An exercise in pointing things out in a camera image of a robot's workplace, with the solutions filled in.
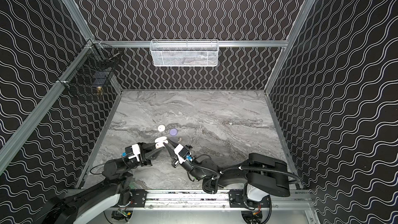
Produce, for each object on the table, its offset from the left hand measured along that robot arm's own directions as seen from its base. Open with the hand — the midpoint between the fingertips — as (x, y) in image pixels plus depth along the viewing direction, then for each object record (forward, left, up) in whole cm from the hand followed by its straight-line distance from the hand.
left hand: (163, 147), depth 62 cm
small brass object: (+30, +41, +2) cm, 51 cm away
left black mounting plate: (-13, +15, -28) cm, 34 cm away
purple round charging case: (+23, +4, -26) cm, 35 cm away
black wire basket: (+47, +53, +2) cm, 71 cm away
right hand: (+3, -2, 0) cm, 3 cm away
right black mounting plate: (-12, -32, -29) cm, 45 cm away
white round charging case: (+25, +12, -24) cm, 37 cm away
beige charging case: (+2, +2, +1) cm, 3 cm away
